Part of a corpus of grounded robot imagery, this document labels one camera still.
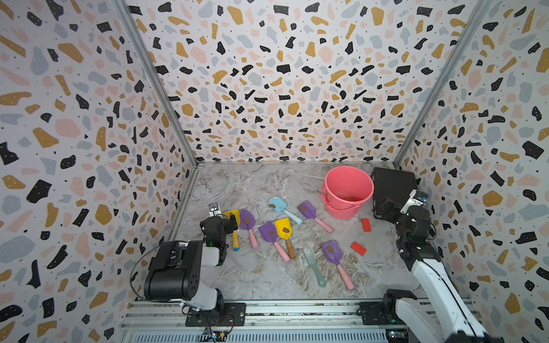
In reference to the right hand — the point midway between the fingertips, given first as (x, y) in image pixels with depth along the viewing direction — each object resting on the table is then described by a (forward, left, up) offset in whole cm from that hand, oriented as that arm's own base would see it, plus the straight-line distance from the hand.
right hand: (396, 201), depth 80 cm
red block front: (-10, +10, -22) cm, 26 cm away
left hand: (+1, +70, -13) cm, 72 cm away
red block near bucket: (+2, +5, -21) cm, 22 cm away
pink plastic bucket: (+20, +14, -18) cm, 30 cm away
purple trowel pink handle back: (+9, +32, -20) cm, 39 cm away
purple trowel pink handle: (+2, +60, -19) cm, 63 cm away
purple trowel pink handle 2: (-4, +49, -19) cm, 53 cm away
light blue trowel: (+11, +46, -20) cm, 51 cm away
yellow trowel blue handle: (-6, +64, -18) cm, 66 cm away
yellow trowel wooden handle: (-2, +43, -20) cm, 47 cm away
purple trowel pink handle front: (-11, +22, -21) cm, 32 cm away
